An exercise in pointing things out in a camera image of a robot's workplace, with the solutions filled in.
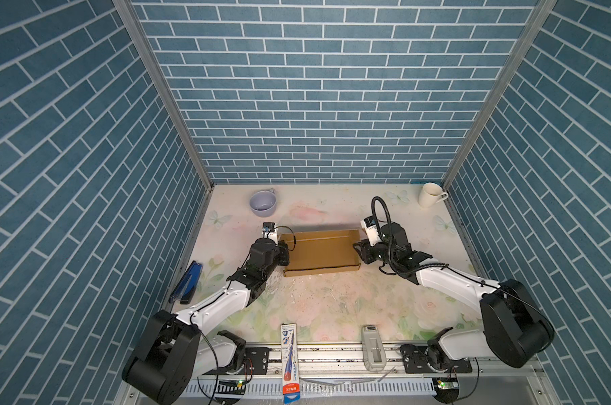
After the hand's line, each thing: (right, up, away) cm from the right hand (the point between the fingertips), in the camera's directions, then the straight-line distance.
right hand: (359, 244), depth 88 cm
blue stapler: (-61, -16, -2) cm, 63 cm away
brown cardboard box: (-13, -5, +14) cm, 20 cm away
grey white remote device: (+1, -29, -17) cm, 34 cm away
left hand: (-24, 0, -1) cm, 24 cm away
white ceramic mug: (+34, +19, +19) cm, 44 cm away
